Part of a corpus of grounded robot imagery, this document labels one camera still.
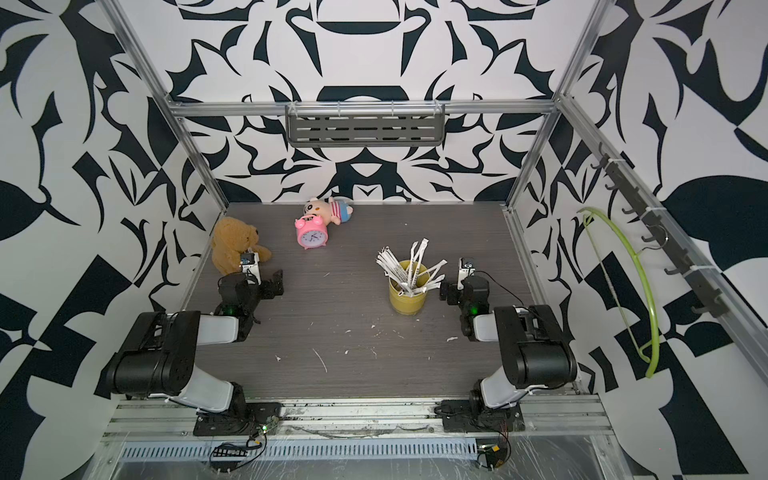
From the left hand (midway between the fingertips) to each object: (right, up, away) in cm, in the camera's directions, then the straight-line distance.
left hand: (263, 267), depth 94 cm
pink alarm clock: (+13, +11, +8) cm, 19 cm away
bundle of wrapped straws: (+39, +3, -13) cm, 41 cm away
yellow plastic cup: (+44, -5, -20) cm, 48 cm away
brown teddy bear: (-6, +9, -7) cm, 13 cm away
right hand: (+62, -2, +2) cm, 62 cm away
